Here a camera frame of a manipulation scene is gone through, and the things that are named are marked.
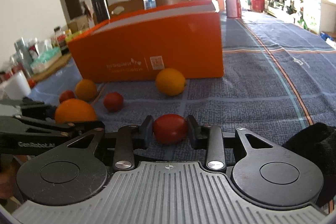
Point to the pink cylindrical canister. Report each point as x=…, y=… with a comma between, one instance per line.
x=233, y=9

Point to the operator hand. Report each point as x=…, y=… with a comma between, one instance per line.
x=9, y=180

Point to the black cloth bag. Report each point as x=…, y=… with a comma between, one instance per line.
x=317, y=143

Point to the large orange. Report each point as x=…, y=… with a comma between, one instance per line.
x=75, y=110

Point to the small red tomato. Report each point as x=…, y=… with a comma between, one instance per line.
x=113, y=102

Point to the teal tissue pack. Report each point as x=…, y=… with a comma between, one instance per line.
x=45, y=60

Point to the black thermos bottle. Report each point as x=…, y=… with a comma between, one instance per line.
x=100, y=10

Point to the yellow-green mug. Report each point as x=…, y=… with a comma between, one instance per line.
x=74, y=35

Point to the small orange far left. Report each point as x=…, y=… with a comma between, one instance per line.
x=86, y=90

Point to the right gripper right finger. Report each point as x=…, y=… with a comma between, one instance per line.
x=209, y=138

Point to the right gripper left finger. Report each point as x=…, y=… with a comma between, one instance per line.
x=128, y=139

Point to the lone orange behind bag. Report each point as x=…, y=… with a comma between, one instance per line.
x=170, y=82

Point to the white chest freezer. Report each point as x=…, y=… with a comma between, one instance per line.
x=319, y=16

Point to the white mug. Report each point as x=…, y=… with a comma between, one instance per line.
x=17, y=86

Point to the orange cardboard box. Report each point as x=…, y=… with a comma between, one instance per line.
x=136, y=46

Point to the blue checked tablecloth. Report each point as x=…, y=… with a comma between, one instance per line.
x=278, y=79

